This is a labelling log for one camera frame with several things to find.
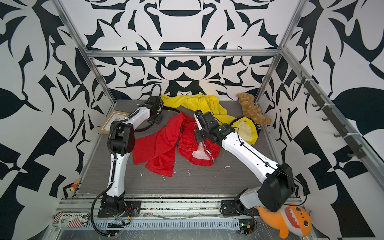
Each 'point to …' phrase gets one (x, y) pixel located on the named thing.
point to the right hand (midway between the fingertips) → (197, 129)
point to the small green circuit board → (246, 226)
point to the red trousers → (158, 147)
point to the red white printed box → (70, 219)
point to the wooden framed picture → (114, 115)
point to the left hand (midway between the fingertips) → (152, 114)
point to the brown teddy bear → (251, 110)
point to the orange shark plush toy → (291, 218)
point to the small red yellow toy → (75, 186)
